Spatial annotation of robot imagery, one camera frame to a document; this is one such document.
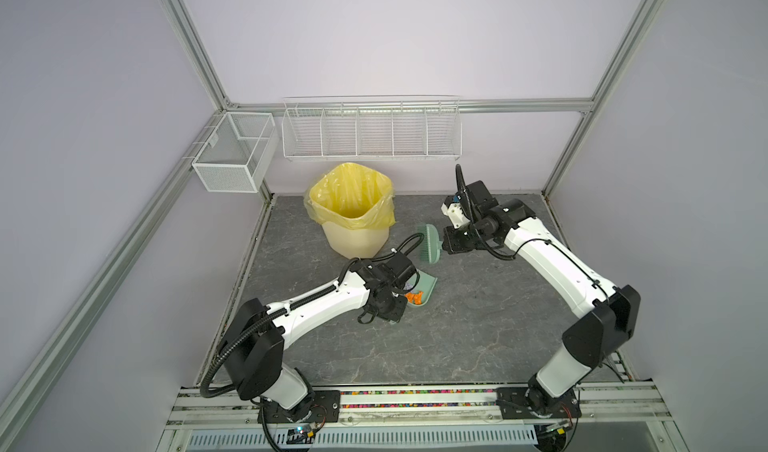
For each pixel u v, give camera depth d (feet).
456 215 2.41
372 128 3.24
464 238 2.21
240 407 2.47
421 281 2.95
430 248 2.85
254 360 1.37
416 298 2.85
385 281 1.90
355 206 3.47
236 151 3.34
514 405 2.42
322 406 2.42
